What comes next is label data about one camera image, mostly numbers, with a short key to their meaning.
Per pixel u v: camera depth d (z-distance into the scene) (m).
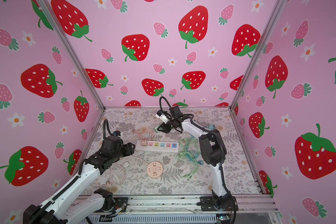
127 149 0.72
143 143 0.92
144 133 1.04
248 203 0.77
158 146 0.93
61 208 0.41
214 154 0.55
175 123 0.74
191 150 0.95
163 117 0.86
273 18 0.72
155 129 0.92
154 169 0.84
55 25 0.73
